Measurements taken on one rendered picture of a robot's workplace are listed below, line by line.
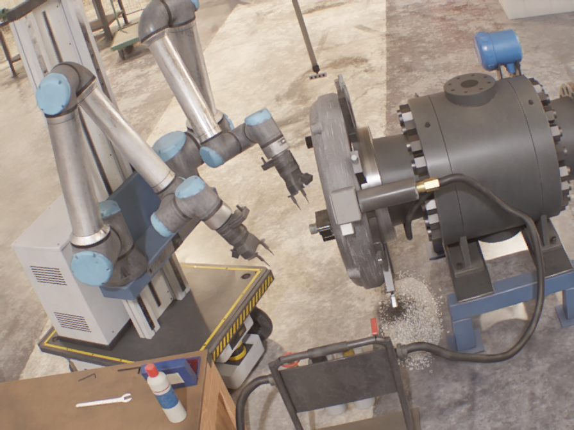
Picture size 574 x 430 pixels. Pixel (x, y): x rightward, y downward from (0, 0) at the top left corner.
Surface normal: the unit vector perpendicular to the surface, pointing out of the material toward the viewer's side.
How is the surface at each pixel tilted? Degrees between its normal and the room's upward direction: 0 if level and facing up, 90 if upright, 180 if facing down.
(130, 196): 90
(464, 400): 0
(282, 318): 0
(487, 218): 110
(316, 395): 90
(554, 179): 89
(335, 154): 42
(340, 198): 68
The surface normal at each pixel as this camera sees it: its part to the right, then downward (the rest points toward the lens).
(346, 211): -0.10, 0.15
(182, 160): 0.62, 0.24
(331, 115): -0.27, -0.64
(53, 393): -0.27, -0.83
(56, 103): -0.03, 0.39
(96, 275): 0.00, 0.58
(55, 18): 0.87, 0.00
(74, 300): -0.40, 0.56
